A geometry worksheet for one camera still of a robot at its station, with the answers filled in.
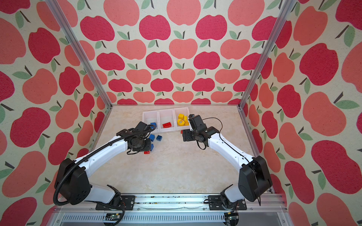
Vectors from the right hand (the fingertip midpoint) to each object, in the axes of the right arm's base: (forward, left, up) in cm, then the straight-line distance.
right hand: (189, 136), depth 85 cm
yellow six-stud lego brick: (+18, +3, -10) cm, 21 cm away
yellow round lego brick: (+18, +7, -10) cm, 22 cm away
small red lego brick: (+12, +6, -14) cm, 20 cm away
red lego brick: (-10, +24, -5) cm, 27 cm away
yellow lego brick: (+26, +8, -12) cm, 29 cm away
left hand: (-9, +23, -4) cm, 25 cm away
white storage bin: (+23, +34, -12) cm, 43 cm away
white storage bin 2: (+29, +6, -9) cm, 31 cm away
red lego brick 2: (+16, +17, -11) cm, 26 cm away
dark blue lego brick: (+4, +22, -12) cm, 25 cm away
